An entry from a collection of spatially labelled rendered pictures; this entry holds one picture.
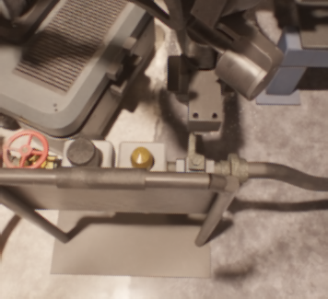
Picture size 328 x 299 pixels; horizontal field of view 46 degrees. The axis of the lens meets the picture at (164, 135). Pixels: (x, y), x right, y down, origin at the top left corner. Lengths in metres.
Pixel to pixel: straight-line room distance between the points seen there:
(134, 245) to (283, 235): 0.41
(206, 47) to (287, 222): 0.74
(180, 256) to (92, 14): 0.69
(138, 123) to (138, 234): 0.34
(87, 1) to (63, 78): 0.25
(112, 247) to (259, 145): 0.52
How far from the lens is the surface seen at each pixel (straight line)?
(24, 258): 1.13
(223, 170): 0.66
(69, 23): 1.09
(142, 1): 0.35
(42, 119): 0.96
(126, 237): 1.07
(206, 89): 0.52
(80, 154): 0.61
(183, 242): 1.07
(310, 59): 1.12
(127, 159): 0.65
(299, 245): 1.14
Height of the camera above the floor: 1.06
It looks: 66 degrees down
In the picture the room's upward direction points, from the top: straight up
